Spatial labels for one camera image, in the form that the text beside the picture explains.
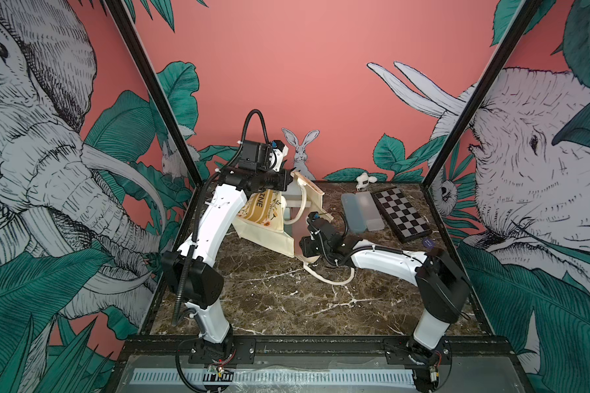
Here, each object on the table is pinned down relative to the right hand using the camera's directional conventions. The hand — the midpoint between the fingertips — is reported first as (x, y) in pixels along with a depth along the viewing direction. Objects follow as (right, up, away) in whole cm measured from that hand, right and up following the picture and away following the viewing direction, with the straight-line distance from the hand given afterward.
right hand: (300, 239), depth 87 cm
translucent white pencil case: (+32, +6, +17) cm, 37 cm away
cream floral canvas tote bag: (-14, +8, -2) cm, 16 cm away
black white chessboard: (+45, +7, +17) cm, 49 cm away
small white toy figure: (+30, +24, +30) cm, 49 cm away
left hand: (-2, +23, -10) cm, 25 cm away
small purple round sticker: (+53, -4, +12) cm, 55 cm away
